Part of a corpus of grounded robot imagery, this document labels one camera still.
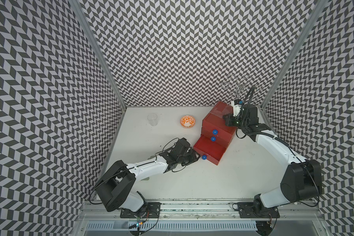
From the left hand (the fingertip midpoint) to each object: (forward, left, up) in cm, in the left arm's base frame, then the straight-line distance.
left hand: (199, 158), depth 83 cm
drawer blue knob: (+11, -9, +4) cm, 14 cm away
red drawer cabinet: (+11, -10, +6) cm, 16 cm away
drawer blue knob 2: (+2, -4, -4) cm, 6 cm away
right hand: (+19, -15, +12) cm, 27 cm away
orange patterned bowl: (+31, +6, -5) cm, 32 cm away
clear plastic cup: (+35, +33, -7) cm, 49 cm away
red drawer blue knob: (+11, -9, +11) cm, 18 cm away
